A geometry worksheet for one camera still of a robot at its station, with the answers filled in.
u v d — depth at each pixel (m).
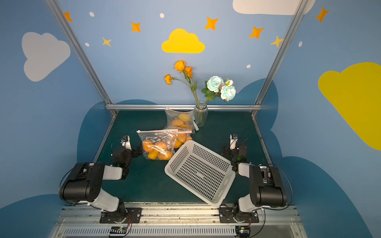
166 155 0.90
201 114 1.01
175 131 0.89
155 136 0.93
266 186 0.49
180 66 0.88
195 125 1.11
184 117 1.12
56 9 0.70
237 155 0.73
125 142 0.80
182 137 0.95
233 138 0.83
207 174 0.88
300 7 0.69
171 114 1.14
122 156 0.71
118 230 0.73
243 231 0.73
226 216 0.74
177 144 0.96
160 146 0.91
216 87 0.67
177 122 1.09
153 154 0.93
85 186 0.45
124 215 0.72
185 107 1.19
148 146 0.88
